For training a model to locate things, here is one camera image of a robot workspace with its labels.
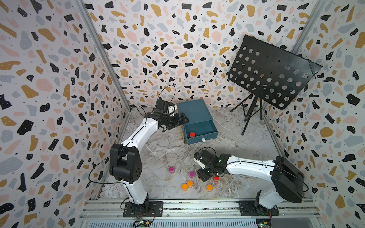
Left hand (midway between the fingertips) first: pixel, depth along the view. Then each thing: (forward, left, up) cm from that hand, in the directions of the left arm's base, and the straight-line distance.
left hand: (185, 121), depth 86 cm
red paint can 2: (-28, -18, -18) cm, 38 cm away
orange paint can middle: (-31, -2, -18) cm, 36 cm away
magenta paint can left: (-22, +8, -18) cm, 30 cm away
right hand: (-26, -9, -17) cm, 32 cm away
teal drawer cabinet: (0, -10, -5) cm, 11 cm away
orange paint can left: (-32, +1, -18) cm, 37 cm away
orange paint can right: (-33, -13, -19) cm, 40 cm away
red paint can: (-8, -4, -3) cm, 9 cm away
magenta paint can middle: (-26, -4, -18) cm, 32 cm away
